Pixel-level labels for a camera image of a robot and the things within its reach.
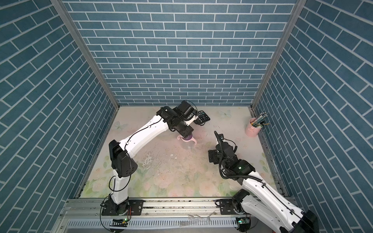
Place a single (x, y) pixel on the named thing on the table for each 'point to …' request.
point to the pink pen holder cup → (251, 130)
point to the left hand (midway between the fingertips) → (190, 131)
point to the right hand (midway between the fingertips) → (218, 150)
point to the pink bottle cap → (188, 138)
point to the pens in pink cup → (259, 121)
